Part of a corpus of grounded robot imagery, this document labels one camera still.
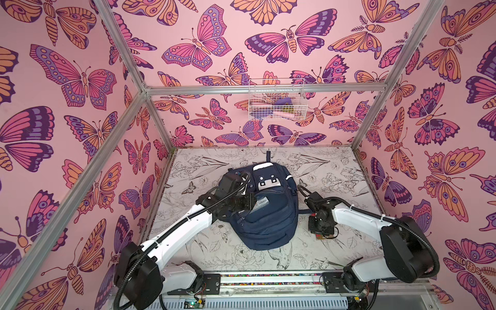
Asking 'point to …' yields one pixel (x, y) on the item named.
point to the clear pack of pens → (259, 203)
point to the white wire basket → (277, 99)
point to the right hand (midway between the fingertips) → (314, 230)
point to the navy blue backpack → (270, 223)
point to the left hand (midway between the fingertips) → (258, 199)
